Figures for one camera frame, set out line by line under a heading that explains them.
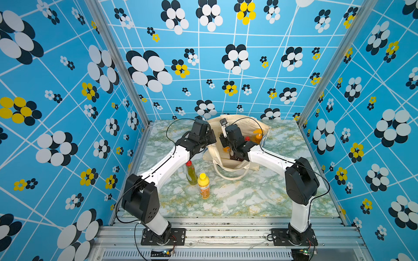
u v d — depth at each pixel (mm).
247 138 860
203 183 706
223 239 740
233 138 694
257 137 862
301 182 492
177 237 734
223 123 774
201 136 642
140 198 429
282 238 722
